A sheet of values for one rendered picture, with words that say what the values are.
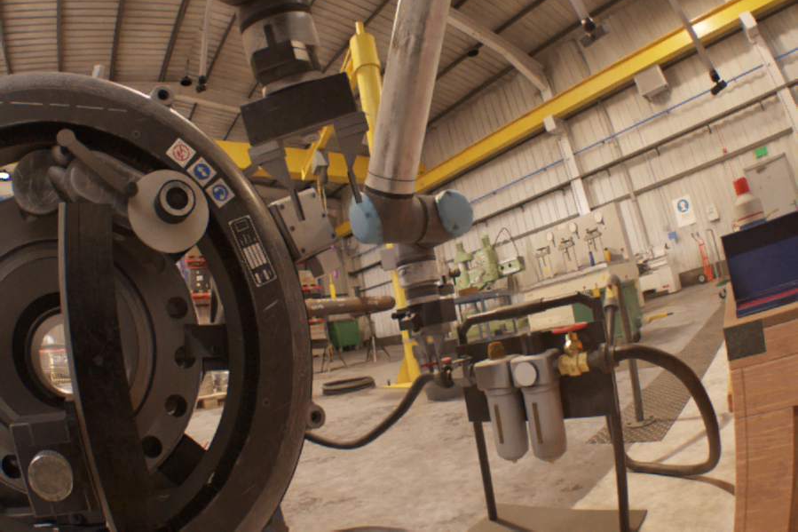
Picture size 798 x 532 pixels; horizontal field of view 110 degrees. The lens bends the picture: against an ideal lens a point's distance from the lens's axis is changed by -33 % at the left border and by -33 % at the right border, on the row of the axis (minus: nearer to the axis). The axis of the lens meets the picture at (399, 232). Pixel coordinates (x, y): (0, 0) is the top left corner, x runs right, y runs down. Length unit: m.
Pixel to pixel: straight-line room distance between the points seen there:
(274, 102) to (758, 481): 0.80
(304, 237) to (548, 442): 0.62
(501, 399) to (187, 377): 0.61
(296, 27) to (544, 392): 0.75
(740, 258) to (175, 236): 0.86
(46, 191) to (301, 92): 0.36
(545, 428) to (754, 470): 0.43
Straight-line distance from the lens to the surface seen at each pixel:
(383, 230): 0.71
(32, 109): 0.61
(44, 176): 0.62
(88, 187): 0.57
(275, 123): 0.48
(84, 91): 0.63
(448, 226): 0.76
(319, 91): 0.48
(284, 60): 0.43
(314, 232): 0.70
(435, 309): 0.85
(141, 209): 0.55
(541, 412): 0.87
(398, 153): 0.68
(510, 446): 0.94
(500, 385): 0.90
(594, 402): 0.91
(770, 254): 0.79
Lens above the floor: 0.57
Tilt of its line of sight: 13 degrees up
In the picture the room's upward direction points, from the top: 10 degrees counter-clockwise
